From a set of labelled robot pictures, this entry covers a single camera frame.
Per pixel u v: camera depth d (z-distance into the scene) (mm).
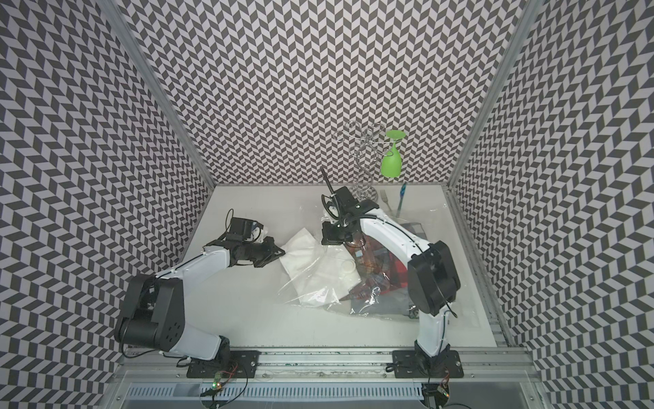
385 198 1153
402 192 1158
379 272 819
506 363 759
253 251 760
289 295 806
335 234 756
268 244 803
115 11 711
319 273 843
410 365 734
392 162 942
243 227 735
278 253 864
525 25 683
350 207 630
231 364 705
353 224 630
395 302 794
